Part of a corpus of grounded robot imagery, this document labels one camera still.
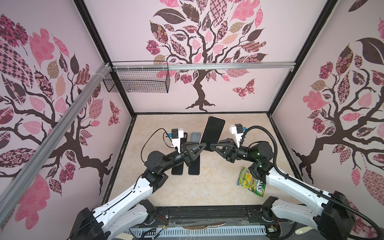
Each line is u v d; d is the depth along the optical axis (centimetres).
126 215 55
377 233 36
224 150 58
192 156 56
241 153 57
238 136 56
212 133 56
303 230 69
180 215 76
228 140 60
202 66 93
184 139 103
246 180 82
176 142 54
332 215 39
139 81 122
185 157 53
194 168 89
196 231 70
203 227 70
